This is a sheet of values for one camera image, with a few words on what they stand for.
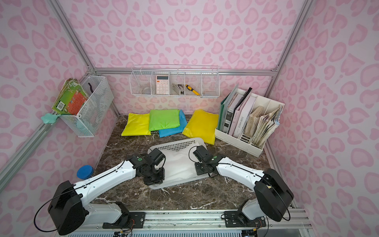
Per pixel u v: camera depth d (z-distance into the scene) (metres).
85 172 0.69
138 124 1.11
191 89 0.98
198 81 1.01
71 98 0.72
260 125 0.87
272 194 0.42
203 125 1.09
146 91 0.96
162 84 0.95
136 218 0.74
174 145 0.93
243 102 0.85
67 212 0.39
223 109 0.85
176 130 1.07
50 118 0.63
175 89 1.00
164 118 1.13
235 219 0.73
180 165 0.86
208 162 0.62
